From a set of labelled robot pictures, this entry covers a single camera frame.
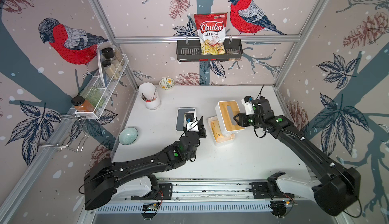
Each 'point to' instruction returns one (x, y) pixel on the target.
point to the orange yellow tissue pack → (218, 133)
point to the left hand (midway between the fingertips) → (203, 115)
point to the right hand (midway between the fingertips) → (237, 115)
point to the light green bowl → (127, 136)
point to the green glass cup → (93, 96)
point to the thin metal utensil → (154, 93)
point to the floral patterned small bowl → (166, 83)
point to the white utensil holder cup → (149, 93)
